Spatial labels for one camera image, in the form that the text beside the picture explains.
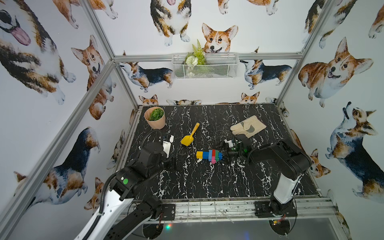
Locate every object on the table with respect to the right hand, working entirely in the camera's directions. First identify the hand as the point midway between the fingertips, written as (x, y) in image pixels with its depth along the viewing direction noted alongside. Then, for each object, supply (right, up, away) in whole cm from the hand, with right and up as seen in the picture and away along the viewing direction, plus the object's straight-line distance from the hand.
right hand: (212, 153), depth 88 cm
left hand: (-17, +5, -21) cm, 27 cm away
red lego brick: (+1, -1, +3) cm, 3 cm away
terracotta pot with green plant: (-38, +22, +13) cm, 45 cm away
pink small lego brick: (0, -5, 0) cm, 5 cm away
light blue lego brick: (-1, -2, +2) cm, 3 cm away
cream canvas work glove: (+27, +14, +19) cm, 36 cm away
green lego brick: (+3, -3, +1) cm, 4 cm away
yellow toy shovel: (-16, +6, +13) cm, 21 cm away
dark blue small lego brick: (+5, -2, +1) cm, 5 cm away
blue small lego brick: (-4, -2, +3) cm, 5 cm away
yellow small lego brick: (-8, -2, +5) cm, 9 cm away
